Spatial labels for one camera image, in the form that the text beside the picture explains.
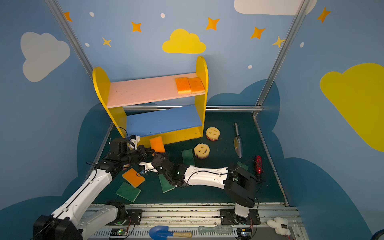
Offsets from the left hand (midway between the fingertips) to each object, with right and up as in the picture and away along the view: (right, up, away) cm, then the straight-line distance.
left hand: (154, 149), depth 79 cm
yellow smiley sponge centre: (+27, -4, +17) cm, 32 cm away
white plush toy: (+63, -35, -9) cm, 73 cm away
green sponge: (+17, -7, +16) cm, 25 cm away
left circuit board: (-15, -38, -9) cm, 42 cm away
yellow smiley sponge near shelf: (+35, +8, +26) cm, 44 cm away
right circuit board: (+46, -40, -8) cm, 62 cm away
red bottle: (+62, -11, +12) cm, 64 cm away
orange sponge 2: (-15, -17, +7) cm, 24 cm away
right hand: (+3, -1, -1) cm, 3 cm away
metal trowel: (+53, +1, +25) cm, 58 cm away
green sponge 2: (+5, -20, +5) cm, 21 cm away
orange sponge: (+1, +3, +3) cm, 4 cm away
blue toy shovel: (+6, -39, -8) cm, 40 cm away
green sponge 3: (+55, -13, +17) cm, 59 cm away
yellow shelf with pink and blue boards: (+7, +14, +17) cm, 23 cm away
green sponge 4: (-15, -24, +2) cm, 28 cm away
